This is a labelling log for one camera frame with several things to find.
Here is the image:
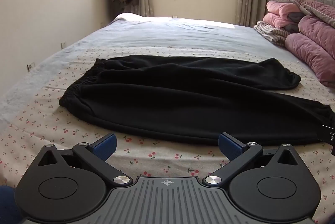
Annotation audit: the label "cherry print bed sheet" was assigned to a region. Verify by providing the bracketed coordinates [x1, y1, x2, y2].
[0, 46, 335, 224]

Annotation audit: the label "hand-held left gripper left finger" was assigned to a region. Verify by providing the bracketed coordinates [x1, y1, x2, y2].
[34, 132, 134, 186]

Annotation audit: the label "person's blue clothing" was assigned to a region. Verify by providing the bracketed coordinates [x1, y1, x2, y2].
[0, 185, 23, 224]

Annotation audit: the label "light pink folded quilt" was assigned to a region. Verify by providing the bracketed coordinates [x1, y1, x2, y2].
[262, 0, 308, 32]

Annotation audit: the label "mauve quilt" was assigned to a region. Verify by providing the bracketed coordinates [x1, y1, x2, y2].
[267, 0, 335, 88]

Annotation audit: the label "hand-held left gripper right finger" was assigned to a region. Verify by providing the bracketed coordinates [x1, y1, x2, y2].
[203, 132, 300, 186]

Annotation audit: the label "black pants with elastic waistband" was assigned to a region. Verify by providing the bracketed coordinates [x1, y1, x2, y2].
[59, 54, 335, 146]

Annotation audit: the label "striped folded blanket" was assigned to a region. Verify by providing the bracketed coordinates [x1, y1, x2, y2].
[253, 20, 291, 47]

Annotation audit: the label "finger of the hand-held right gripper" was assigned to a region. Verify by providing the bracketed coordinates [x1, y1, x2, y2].
[317, 123, 335, 156]

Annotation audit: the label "bed with floral sheet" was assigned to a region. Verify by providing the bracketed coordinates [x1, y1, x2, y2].
[0, 13, 335, 133]

